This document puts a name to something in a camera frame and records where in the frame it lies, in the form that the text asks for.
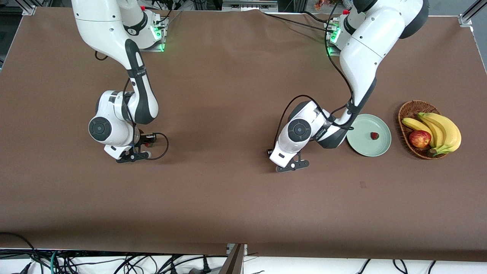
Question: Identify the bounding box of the aluminium frame profile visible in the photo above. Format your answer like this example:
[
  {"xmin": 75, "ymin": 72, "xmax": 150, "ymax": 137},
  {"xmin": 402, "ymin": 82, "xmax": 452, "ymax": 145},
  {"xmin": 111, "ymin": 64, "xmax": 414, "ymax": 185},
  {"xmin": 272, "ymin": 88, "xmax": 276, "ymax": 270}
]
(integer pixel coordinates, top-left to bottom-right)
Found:
[
  {"xmin": 15, "ymin": 0, "xmax": 38, "ymax": 16},
  {"xmin": 458, "ymin": 0, "xmax": 487, "ymax": 28}
]

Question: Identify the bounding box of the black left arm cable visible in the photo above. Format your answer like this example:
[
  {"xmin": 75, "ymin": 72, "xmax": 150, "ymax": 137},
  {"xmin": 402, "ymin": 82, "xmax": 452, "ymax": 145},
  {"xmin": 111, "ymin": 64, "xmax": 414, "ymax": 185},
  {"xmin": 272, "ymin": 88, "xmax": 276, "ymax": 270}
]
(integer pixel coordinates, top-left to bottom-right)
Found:
[{"xmin": 272, "ymin": 3, "xmax": 355, "ymax": 153}]

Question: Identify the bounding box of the brown camera stand post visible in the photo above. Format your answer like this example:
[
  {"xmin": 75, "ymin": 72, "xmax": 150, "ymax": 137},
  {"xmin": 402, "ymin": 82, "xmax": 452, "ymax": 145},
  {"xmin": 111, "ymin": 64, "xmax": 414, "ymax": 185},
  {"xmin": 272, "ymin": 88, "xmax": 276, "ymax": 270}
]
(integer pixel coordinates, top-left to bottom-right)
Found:
[{"xmin": 219, "ymin": 244, "xmax": 248, "ymax": 274}]

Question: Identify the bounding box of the orange colourful background clutter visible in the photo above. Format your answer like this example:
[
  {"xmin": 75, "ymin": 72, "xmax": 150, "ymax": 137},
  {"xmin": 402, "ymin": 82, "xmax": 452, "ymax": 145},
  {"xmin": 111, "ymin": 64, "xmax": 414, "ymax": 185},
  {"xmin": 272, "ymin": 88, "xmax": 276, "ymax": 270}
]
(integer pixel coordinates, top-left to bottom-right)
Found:
[{"xmin": 314, "ymin": 0, "xmax": 343, "ymax": 10}]

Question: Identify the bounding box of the mint green round plate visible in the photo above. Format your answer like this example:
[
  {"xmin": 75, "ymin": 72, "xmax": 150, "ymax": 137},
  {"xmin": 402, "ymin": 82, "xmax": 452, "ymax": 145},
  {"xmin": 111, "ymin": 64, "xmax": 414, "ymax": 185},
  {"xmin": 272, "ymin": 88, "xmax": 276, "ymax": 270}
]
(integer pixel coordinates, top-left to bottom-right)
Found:
[{"xmin": 347, "ymin": 114, "xmax": 392, "ymax": 157}]

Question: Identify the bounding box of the brown table cover sheet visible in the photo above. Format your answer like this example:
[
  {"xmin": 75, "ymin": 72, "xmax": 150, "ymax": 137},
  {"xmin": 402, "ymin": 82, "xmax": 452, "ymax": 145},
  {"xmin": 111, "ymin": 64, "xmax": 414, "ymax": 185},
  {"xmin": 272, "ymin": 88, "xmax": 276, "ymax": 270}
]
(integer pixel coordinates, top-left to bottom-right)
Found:
[{"xmin": 0, "ymin": 7, "xmax": 487, "ymax": 262}]

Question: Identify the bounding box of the grey network switch box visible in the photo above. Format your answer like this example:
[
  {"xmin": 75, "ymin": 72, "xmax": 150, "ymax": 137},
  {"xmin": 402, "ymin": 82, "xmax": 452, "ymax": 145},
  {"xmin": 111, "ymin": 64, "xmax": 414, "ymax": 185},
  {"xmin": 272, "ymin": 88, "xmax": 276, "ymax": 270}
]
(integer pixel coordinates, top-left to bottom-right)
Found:
[{"xmin": 222, "ymin": 0, "xmax": 279, "ymax": 12}]

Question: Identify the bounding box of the red yellow apple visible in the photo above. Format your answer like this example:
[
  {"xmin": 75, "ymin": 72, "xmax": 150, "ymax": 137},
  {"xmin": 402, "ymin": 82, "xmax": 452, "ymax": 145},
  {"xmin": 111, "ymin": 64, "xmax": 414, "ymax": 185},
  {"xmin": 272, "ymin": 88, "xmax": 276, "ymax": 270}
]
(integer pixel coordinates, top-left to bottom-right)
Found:
[{"xmin": 409, "ymin": 130, "xmax": 432, "ymax": 148}]

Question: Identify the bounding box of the black cable across table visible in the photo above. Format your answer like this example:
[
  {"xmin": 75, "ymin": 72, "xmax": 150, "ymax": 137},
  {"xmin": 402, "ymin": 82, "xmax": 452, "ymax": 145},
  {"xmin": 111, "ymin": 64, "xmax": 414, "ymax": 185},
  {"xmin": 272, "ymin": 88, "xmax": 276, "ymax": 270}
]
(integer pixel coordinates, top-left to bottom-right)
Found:
[{"xmin": 263, "ymin": 11, "xmax": 335, "ymax": 33}]

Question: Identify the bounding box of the yellow banana bunch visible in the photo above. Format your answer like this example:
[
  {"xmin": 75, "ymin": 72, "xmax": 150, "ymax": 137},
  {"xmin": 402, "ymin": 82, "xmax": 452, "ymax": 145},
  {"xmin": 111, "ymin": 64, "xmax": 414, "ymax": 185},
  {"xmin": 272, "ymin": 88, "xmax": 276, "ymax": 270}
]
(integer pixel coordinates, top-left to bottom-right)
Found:
[{"xmin": 402, "ymin": 112, "xmax": 462, "ymax": 156}]

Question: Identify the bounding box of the black cable tangle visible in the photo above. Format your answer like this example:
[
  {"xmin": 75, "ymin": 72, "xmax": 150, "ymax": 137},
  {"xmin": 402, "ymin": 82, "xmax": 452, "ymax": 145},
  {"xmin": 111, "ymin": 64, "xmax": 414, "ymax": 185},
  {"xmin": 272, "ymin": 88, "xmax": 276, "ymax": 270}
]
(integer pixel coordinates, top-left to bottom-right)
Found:
[{"xmin": 0, "ymin": 231, "xmax": 213, "ymax": 274}]

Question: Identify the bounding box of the brown wicker basket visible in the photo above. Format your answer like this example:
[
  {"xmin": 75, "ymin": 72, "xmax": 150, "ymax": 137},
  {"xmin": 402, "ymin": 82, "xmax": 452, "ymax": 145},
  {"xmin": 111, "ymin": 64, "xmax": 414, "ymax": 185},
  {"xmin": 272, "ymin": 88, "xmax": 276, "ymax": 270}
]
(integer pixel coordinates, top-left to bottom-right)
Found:
[{"xmin": 398, "ymin": 100, "xmax": 449, "ymax": 160}]

